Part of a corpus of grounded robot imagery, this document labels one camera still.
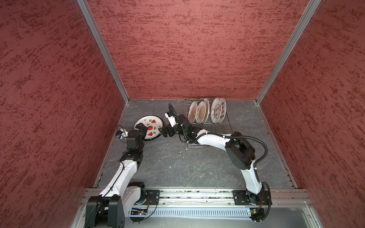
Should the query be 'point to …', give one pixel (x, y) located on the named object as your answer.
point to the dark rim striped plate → (153, 137)
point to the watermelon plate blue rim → (153, 123)
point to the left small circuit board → (135, 212)
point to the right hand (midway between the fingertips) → (163, 128)
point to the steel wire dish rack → (223, 127)
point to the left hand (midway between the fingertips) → (142, 130)
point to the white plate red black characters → (216, 110)
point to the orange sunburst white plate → (192, 111)
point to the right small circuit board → (257, 214)
